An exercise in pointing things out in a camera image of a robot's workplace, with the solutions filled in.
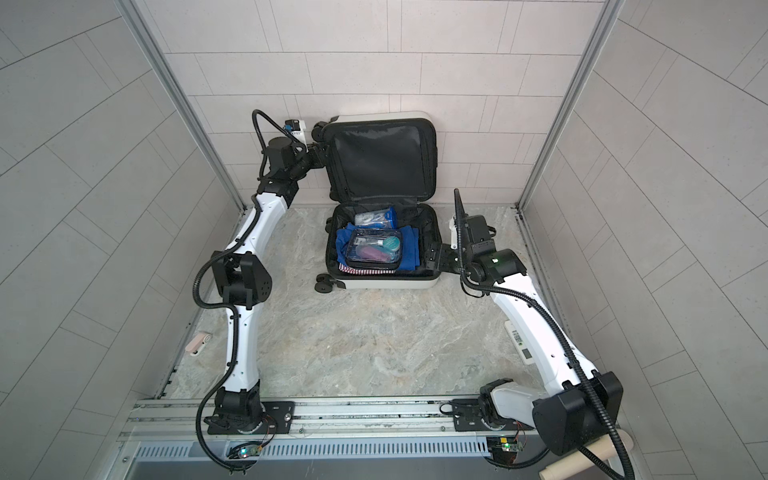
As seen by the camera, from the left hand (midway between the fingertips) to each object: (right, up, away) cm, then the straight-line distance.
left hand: (331, 134), depth 88 cm
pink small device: (-35, -60, -9) cm, 70 cm away
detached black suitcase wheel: (-2, -44, +3) cm, 45 cm away
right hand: (+30, -35, -12) cm, 48 cm away
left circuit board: (-18, -81, -19) cm, 85 cm away
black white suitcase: (+15, -11, +11) cm, 22 cm away
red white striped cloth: (+9, -42, +5) cm, 43 cm away
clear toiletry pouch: (+12, -35, +7) cm, 37 cm away
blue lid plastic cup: (+16, -25, +12) cm, 31 cm away
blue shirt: (+24, -34, +8) cm, 42 cm away
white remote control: (+54, -60, -7) cm, 81 cm away
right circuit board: (+46, -78, -20) cm, 93 cm away
